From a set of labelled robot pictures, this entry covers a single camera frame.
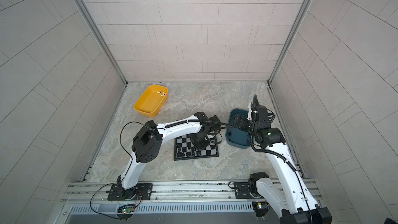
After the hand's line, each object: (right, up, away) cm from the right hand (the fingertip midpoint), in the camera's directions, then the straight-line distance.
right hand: (239, 120), depth 77 cm
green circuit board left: (-50, -36, -12) cm, 63 cm away
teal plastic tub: (+1, -12, +10) cm, 16 cm away
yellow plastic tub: (-54, +7, +25) cm, 60 cm away
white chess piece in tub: (-50, +14, +32) cm, 61 cm away
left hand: (-18, -16, +7) cm, 25 cm away
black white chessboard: (-28, -17, +6) cm, 33 cm away
